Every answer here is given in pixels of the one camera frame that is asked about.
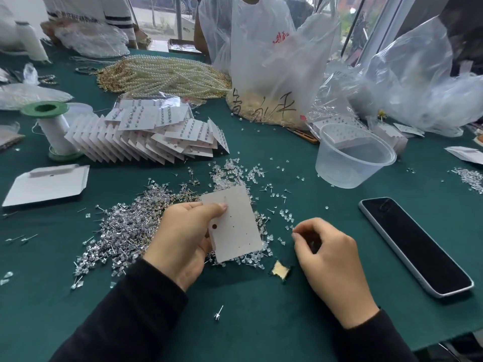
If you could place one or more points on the person's right hand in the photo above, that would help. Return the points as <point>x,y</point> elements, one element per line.
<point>336,271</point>

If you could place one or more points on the person's left hand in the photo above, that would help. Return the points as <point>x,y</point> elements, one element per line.
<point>181,245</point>

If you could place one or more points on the pile of silver stud earrings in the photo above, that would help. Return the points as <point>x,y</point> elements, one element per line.
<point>128,229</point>

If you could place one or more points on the white earring card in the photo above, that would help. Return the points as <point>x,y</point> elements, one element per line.
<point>234,226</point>

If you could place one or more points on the single ear stud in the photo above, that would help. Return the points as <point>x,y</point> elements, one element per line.
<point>217,316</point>

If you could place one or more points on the clear plastic earring backs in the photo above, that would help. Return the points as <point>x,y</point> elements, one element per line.
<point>230,173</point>

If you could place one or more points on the row of white cards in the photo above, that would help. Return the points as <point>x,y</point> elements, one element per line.
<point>139,120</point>

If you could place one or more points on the stack of white cards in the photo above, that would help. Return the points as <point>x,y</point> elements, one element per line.
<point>45,186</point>

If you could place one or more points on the person's right forearm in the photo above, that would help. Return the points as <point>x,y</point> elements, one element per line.
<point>373,339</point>

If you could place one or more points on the person's left forearm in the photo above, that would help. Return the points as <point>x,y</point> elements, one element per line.
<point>124,320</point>

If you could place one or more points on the white-edged smartphone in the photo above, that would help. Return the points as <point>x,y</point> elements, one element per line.
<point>415,245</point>

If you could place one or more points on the clear plastic bowl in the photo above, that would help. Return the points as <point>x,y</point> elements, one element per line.
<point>351,165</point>

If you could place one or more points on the orange and black tool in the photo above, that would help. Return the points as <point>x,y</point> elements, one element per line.
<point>305,136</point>

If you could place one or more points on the green spool of white thread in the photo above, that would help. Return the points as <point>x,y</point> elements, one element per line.
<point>56,131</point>

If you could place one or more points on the pile of pearl strands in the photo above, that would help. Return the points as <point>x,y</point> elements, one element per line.
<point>162,73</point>

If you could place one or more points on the small white paper packet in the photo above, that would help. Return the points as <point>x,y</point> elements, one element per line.
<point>468,154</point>

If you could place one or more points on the white handwritten plastic bag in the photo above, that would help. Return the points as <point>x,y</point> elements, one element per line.
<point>268,64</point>

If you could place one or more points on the heap of clear plastic bags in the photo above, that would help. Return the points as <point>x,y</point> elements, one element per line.
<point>411,79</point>

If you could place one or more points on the small bag of pearls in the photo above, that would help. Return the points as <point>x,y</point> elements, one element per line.
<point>34,96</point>

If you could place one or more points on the dark parked car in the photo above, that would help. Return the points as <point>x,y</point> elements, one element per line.
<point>162,1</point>

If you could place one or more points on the white thread cone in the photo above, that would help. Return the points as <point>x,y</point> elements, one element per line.
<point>33,43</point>

